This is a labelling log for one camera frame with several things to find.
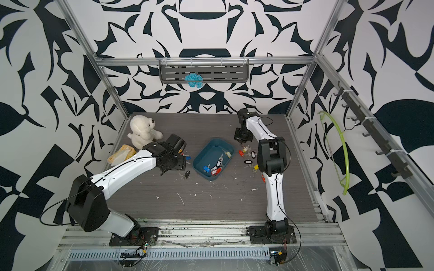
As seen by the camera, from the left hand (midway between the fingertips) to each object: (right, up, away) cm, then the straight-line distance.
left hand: (178, 161), depth 85 cm
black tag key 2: (+37, -2, +14) cm, 40 cm away
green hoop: (+68, -6, -21) cm, 71 cm away
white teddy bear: (-20, +14, +5) cm, 25 cm away
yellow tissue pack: (-34, +1, +11) cm, 36 cm away
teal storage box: (+17, -1, +14) cm, 22 cm away
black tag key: (+41, +1, +16) cm, 43 cm away
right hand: (+33, +11, +17) cm, 39 cm away
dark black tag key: (+3, -9, +7) cm, 11 cm away
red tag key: (+36, +3, +17) cm, 40 cm away
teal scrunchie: (+7, +43, +6) cm, 44 cm away
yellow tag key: (+41, -5, +10) cm, 43 cm away
